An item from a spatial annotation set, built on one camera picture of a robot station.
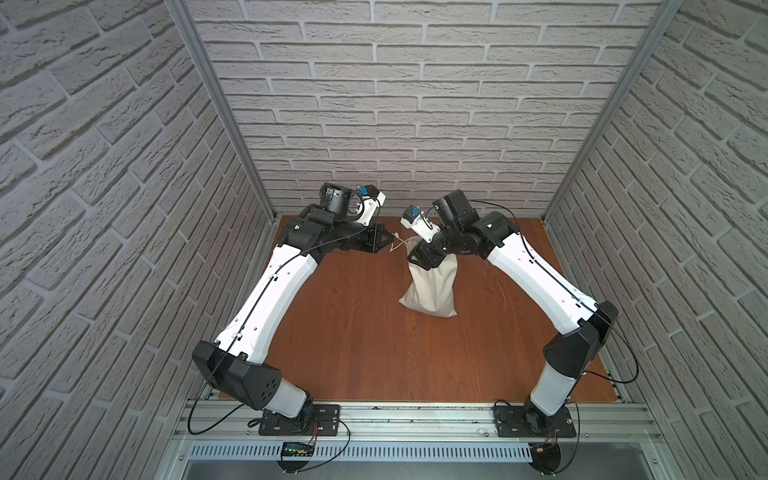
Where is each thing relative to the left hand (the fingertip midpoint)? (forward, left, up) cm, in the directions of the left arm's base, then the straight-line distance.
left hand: (390, 229), depth 70 cm
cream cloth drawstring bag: (-5, -12, -21) cm, 24 cm away
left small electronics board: (-40, +22, -37) cm, 59 cm away
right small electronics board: (-43, -38, -34) cm, 66 cm away
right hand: (-1, -5, -8) cm, 9 cm away
